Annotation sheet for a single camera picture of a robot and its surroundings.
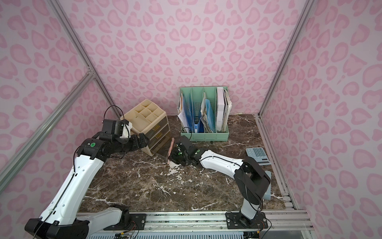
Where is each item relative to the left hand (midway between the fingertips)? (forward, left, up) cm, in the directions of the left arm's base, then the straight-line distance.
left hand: (142, 140), depth 73 cm
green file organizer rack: (+41, -26, -7) cm, 49 cm away
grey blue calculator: (+5, -66, -25) cm, 71 cm away
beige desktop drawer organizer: (+15, -1, -3) cm, 16 cm away
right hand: (-3, -10, -13) cm, 16 cm away
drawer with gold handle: (+14, -2, -25) cm, 29 cm away
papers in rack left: (+25, -16, -2) cm, 30 cm away
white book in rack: (+28, -41, -6) cm, 50 cm away
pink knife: (+16, -10, -27) cm, 33 cm away
